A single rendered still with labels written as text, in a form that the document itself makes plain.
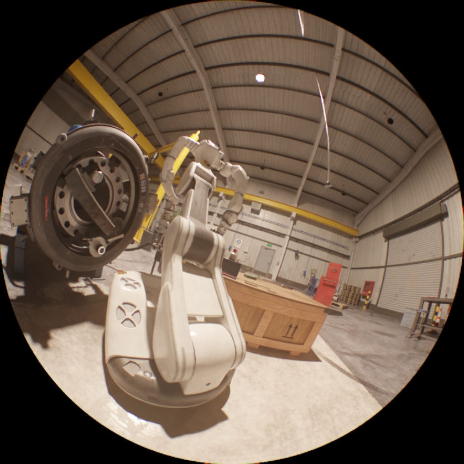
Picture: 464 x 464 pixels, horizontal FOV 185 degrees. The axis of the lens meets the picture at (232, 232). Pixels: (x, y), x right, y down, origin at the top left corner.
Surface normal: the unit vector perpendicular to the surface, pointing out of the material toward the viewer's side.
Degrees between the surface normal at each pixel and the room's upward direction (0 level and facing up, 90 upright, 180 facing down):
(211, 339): 28
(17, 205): 90
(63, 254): 90
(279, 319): 90
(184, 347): 38
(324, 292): 90
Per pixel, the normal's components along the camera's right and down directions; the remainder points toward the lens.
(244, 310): -0.09, -0.20
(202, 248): 0.60, 0.18
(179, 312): 0.66, -0.66
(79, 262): 0.93, 0.33
